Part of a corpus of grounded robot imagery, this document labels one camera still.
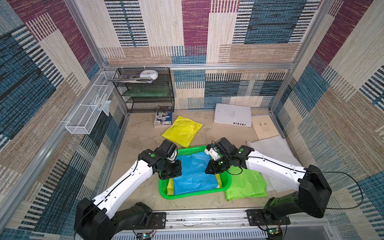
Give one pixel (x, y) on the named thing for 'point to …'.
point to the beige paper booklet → (264, 126)
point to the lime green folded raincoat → (245, 183)
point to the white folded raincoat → (277, 147)
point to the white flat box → (232, 115)
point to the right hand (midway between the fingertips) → (205, 171)
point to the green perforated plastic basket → (163, 184)
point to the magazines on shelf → (131, 78)
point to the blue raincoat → (194, 178)
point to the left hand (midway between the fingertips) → (182, 173)
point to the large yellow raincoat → (170, 188)
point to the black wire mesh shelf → (156, 97)
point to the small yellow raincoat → (183, 131)
